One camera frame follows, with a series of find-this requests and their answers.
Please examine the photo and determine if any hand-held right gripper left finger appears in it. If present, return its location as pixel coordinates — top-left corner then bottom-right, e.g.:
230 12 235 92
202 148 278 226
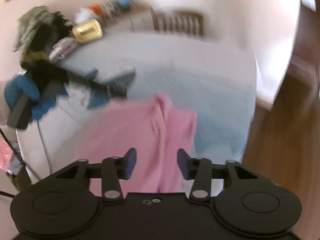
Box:
56 147 137 201

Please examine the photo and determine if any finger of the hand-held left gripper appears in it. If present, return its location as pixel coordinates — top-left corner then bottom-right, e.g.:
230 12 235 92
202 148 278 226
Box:
87 91 112 110
65 68 137 98

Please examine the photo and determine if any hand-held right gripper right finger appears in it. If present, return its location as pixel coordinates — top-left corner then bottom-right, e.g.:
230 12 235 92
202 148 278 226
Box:
177 149 258 201

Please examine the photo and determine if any pink t-shirt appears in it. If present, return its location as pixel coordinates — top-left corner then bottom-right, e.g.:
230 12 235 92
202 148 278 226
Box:
75 93 198 196

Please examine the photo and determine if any pile of mixed clothes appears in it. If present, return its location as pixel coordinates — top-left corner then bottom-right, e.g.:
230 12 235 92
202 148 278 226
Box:
12 6 73 53

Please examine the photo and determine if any person's left hand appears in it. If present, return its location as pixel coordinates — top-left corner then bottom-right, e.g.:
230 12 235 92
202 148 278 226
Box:
4 76 69 120

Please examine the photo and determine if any grey-pink patterned garment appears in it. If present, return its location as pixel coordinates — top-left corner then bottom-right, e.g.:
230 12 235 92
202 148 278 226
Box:
49 37 78 61

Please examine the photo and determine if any gold box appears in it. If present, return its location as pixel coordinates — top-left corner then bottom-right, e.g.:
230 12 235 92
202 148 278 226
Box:
72 19 104 43

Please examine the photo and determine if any orange item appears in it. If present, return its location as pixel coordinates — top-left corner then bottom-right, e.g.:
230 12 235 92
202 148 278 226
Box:
89 4 106 18

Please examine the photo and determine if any wooden slat-back chair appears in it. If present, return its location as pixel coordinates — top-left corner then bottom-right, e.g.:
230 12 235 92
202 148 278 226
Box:
151 9 205 38

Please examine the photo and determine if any red patterned cloth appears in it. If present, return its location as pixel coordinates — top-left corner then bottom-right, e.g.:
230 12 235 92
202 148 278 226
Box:
0 139 18 178

